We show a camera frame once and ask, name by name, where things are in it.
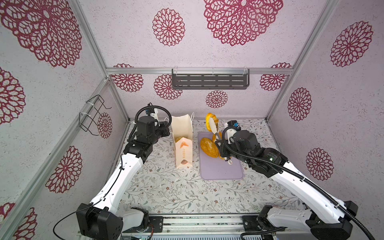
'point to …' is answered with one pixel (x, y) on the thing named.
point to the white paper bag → (182, 132)
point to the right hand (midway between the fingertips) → (217, 140)
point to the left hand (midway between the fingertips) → (167, 125)
